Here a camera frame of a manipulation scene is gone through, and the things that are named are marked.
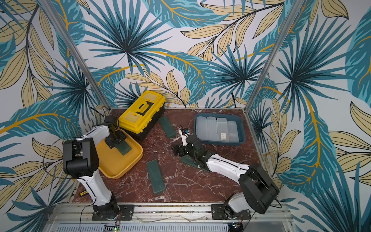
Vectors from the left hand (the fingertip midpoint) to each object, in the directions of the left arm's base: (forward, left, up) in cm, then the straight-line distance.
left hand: (120, 141), depth 96 cm
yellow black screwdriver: (-32, +11, -1) cm, 33 cm away
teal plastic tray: (+26, -86, -4) cm, 90 cm away
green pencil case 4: (+15, -30, -2) cm, 34 cm away
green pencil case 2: (-22, -27, -3) cm, 35 cm away
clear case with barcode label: (+5, -69, +3) cm, 69 cm away
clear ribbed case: (+14, -55, -1) cm, 57 cm away
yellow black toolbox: (+8, -14, +14) cm, 21 cm away
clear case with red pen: (+12, -62, +1) cm, 63 cm away
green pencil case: (-5, -4, +1) cm, 6 cm away
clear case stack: (+8, -77, 0) cm, 77 cm away
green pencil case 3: (-11, -46, -2) cm, 47 cm away
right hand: (-6, -39, +10) cm, 41 cm away
